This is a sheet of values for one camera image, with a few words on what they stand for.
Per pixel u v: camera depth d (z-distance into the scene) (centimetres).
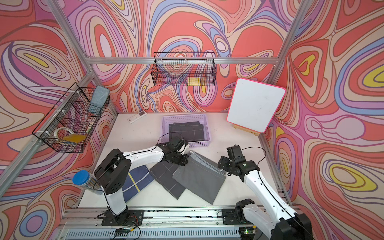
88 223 72
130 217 72
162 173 87
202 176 87
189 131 109
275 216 41
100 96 82
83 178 68
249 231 72
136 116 115
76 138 67
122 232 72
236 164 61
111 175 48
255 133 102
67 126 75
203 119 111
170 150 69
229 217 73
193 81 91
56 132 66
